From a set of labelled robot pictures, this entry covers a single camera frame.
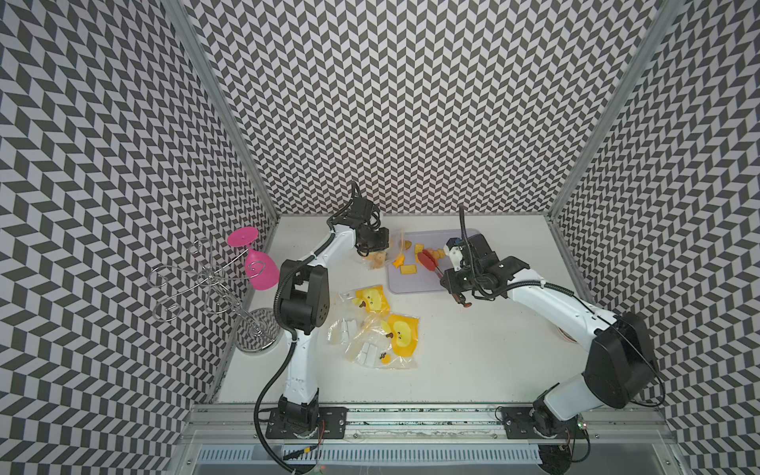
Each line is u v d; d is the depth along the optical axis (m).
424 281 1.04
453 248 0.76
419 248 1.08
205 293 0.82
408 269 1.02
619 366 0.42
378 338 0.85
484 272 0.63
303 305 0.57
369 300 0.91
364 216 0.81
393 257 1.02
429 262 0.89
